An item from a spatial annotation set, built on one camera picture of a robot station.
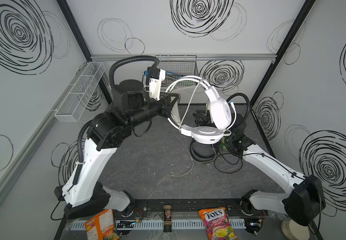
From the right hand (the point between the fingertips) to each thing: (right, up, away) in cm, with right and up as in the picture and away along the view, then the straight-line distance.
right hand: (194, 111), depth 69 cm
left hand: (-8, +4, -20) cm, 21 cm away
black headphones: (+9, -25, +26) cm, 37 cm away
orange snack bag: (-42, -52, -2) cm, 67 cm away
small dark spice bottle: (-12, -52, -1) cm, 53 cm away
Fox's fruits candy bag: (+10, -52, -2) cm, 53 cm away
